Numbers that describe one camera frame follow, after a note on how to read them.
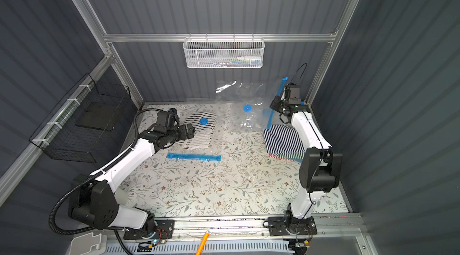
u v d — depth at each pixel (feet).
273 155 3.11
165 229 2.38
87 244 2.11
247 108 3.56
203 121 3.56
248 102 3.56
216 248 2.53
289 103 2.24
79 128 2.38
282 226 2.41
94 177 1.42
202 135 3.40
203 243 2.31
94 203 1.37
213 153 3.17
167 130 2.18
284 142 3.09
